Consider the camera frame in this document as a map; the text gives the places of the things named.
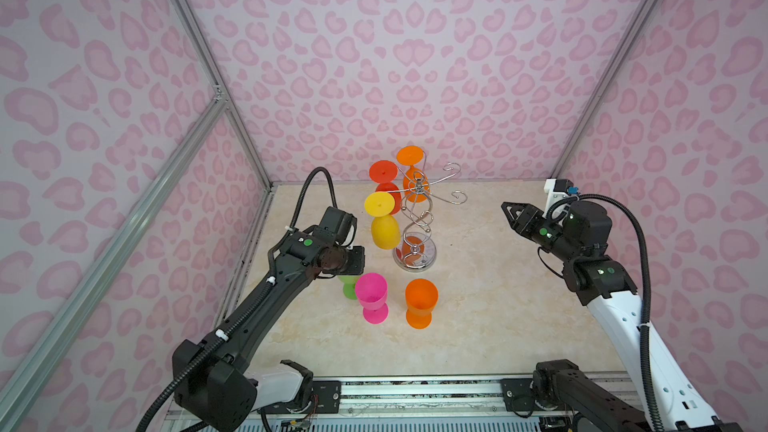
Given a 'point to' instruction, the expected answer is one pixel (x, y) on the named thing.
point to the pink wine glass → (372, 290)
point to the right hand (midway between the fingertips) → (507, 204)
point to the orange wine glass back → (416, 184)
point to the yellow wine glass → (385, 227)
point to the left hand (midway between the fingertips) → (362, 258)
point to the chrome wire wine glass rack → (415, 249)
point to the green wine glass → (349, 285)
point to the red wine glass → (385, 172)
